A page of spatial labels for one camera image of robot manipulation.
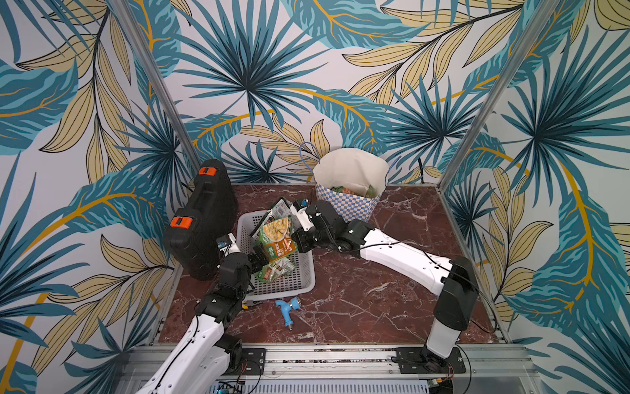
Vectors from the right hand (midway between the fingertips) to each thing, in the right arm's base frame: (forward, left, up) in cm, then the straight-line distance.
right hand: (293, 234), depth 77 cm
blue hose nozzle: (-15, 0, -19) cm, 24 cm away
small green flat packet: (-3, +6, -17) cm, 18 cm away
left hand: (-2, +14, -6) cm, 15 cm away
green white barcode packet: (+16, +6, -7) cm, 18 cm away
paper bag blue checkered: (+35, -24, -12) cm, 44 cm away
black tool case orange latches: (-1, +29, +4) cm, 29 cm away
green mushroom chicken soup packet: (0, +5, -2) cm, 6 cm away
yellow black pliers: (-15, +16, -19) cm, 29 cm away
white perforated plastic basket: (-6, -1, -22) cm, 23 cm away
